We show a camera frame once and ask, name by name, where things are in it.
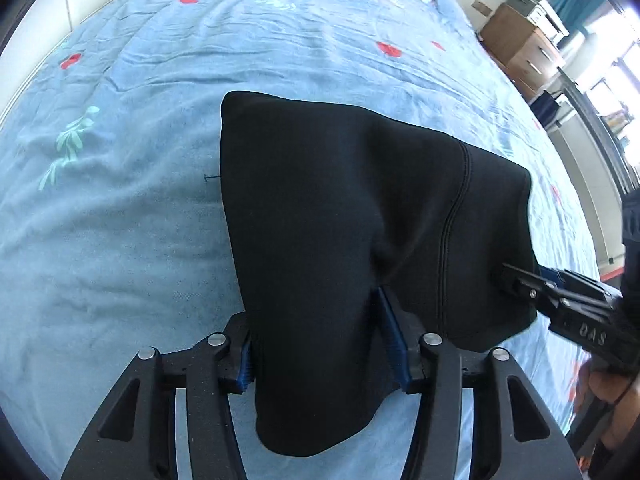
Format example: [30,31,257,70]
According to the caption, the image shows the black bag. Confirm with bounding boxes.
[529,90,562,129]

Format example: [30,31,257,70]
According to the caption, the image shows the grey desk edge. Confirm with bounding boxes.
[558,68,639,197]

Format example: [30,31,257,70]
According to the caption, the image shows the black pants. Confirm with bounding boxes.
[220,91,537,457]

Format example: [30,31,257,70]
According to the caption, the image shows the person's hand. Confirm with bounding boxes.
[574,358,640,461]

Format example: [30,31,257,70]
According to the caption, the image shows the white wardrobe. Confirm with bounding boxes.
[1,0,114,122]

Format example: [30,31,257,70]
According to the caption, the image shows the wooden drawer dresser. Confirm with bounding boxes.
[480,3,565,102]

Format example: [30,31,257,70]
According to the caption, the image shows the teal curtain right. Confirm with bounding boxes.
[550,0,605,36]

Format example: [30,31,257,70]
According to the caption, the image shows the blue patterned bed sheet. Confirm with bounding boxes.
[1,0,598,479]

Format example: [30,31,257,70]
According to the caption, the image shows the white printer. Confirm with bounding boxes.
[506,0,570,46]

